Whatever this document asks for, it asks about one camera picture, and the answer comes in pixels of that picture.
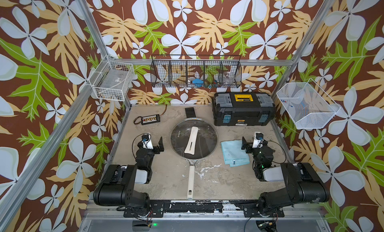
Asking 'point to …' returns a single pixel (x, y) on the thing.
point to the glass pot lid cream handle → (190, 147)
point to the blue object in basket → (197, 82)
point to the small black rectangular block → (190, 112)
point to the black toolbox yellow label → (244, 109)
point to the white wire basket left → (112, 80)
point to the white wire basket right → (309, 106)
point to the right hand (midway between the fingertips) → (250, 136)
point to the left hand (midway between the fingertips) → (153, 136)
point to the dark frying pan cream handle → (191, 180)
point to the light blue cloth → (233, 154)
